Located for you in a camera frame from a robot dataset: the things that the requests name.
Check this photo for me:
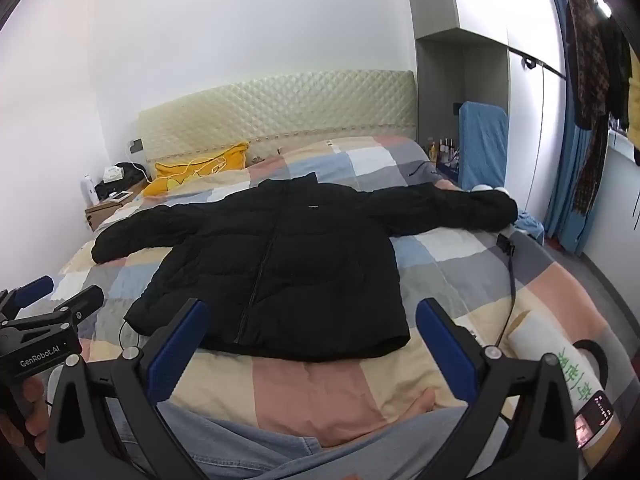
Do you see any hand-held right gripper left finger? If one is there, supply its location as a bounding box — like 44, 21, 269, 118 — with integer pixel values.
45, 298, 211, 480

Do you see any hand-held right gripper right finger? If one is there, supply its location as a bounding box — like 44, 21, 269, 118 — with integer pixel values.
415, 298, 601, 480

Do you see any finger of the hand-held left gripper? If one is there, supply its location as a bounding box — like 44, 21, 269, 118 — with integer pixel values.
0, 275, 55, 322
20, 285, 105, 334

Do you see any black puffer jacket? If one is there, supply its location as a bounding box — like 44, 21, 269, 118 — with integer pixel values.
91, 172, 519, 363

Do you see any person's left hand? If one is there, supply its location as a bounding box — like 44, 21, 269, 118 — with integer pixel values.
0, 375, 51, 453

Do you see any wooden nightstand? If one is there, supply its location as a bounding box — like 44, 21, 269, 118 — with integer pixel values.
84, 187, 151, 232

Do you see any white cylindrical plush pillow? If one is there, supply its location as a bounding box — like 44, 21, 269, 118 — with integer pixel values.
507, 310, 614, 466

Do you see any patchwork quilt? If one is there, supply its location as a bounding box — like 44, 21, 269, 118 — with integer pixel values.
47, 135, 631, 451

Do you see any black bag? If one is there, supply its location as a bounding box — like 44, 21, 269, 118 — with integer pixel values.
94, 162, 148, 201

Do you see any blue crumpled cloth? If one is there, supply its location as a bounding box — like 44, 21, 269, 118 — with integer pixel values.
512, 210, 546, 244

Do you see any small device with display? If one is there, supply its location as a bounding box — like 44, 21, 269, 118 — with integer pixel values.
572, 392, 617, 452

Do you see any white plush object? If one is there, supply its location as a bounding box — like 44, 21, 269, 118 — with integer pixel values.
470, 184, 512, 199

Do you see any yellow cloth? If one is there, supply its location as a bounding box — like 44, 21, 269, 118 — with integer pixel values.
142, 142, 250, 197

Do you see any row of small bottles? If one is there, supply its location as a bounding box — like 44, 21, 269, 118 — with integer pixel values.
425, 136, 461, 167

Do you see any blue curtain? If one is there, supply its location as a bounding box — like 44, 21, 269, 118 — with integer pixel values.
542, 0, 608, 257

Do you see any blue cloth-covered chair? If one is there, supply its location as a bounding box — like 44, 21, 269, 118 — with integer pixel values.
458, 101, 510, 192

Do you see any cream quilted headboard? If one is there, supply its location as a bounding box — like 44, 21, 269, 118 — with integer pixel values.
137, 70, 417, 171

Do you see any brown patterned scarf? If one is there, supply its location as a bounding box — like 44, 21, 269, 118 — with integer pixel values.
566, 0, 615, 217

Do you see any yellow hanging garment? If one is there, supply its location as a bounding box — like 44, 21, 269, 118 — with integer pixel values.
631, 50, 640, 166

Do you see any black hanging garment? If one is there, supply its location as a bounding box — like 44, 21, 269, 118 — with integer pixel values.
599, 15, 634, 134

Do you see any grey wardrobe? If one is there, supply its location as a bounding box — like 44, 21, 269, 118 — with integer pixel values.
402, 0, 568, 221

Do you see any black strap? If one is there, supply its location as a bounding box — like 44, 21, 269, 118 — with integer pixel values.
496, 232, 519, 347

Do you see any black ring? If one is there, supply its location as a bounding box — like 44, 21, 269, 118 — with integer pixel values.
570, 339, 612, 392

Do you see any black cable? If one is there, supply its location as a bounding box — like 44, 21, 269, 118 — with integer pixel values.
407, 160, 451, 181

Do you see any black rail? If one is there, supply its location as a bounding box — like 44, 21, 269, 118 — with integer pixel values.
507, 46, 568, 81

